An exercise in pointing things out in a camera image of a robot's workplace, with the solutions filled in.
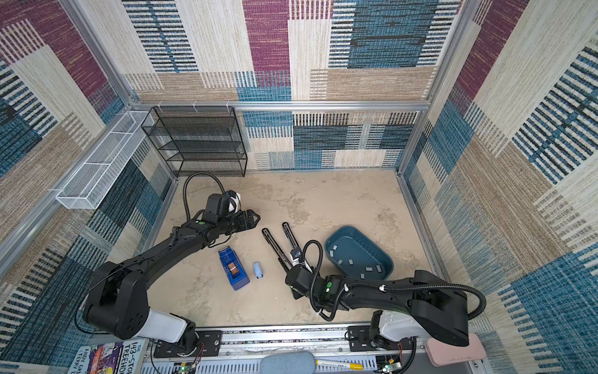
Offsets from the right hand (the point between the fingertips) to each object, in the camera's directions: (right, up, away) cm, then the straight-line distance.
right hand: (298, 278), depth 82 cm
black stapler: (-6, +4, +7) cm, 10 cm away
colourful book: (-54, -19, -12) cm, 59 cm away
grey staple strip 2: (+26, +2, +5) cm, 27 cm away
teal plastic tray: (+23, +5, +10) cm, 25 cm away
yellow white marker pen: (+10, -20, -14) cm, 26 cm away
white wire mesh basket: (-63, +31, -12) cm, 71 cm away
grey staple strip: (+20, +4, +7) cm, 21 cm away
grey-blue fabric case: (+1, -19, -15) cm, 24 cm away
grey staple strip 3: (+30, +2, +7) cm, 31 cm away
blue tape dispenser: (-22, +4, 0) cm, 23 cm away
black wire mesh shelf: (-46, +54, +26) cm, 76 cm away
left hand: (-17, +22, +5) cm, 28 cm away
